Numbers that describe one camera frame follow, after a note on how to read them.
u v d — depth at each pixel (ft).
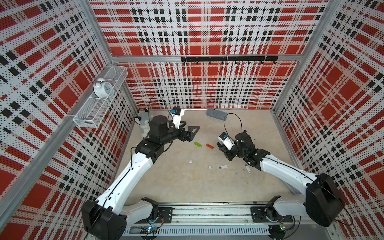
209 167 2.97
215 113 3.78
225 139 2.36
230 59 2.92
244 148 2.09
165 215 2.41
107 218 1.19
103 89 2.29
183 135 2.05
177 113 1.99
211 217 2.41
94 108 2.98
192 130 2.09
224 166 2.97
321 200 1.34
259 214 2.40
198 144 3.33
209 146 3.27
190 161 3.03
